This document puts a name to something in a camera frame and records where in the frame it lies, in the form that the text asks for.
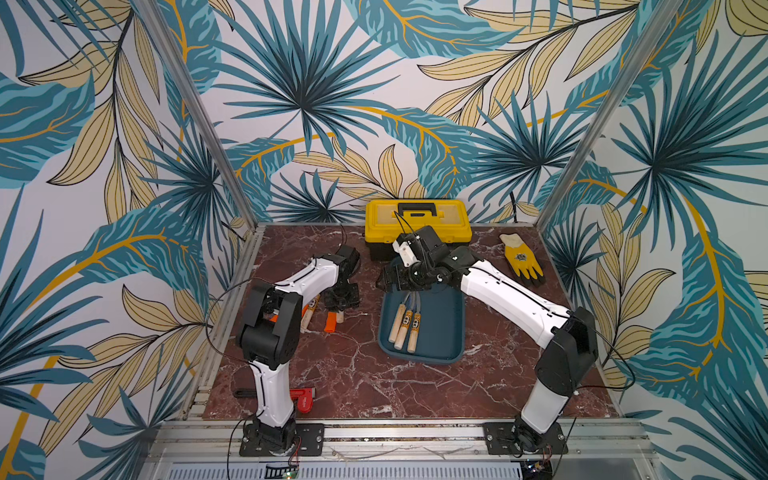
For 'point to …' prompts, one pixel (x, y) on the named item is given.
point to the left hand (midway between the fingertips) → (348, 309)
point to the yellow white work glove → (521, 261)
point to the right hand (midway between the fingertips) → (390, 281)
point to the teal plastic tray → (441, 333)
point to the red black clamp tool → (303, 399)
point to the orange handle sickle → (331, 322)
